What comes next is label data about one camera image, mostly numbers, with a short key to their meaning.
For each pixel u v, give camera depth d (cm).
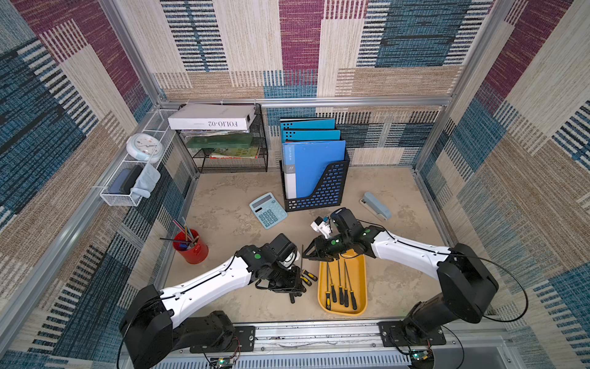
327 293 82
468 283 44
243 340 73
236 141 102
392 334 74
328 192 99
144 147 75
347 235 66
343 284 84
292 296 81
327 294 82
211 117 81
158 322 39
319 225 79
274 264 62
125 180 65
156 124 87
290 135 94
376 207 101
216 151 102
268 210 102
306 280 85
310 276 85
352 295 81
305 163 90
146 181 68
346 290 83
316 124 102
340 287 83
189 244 83
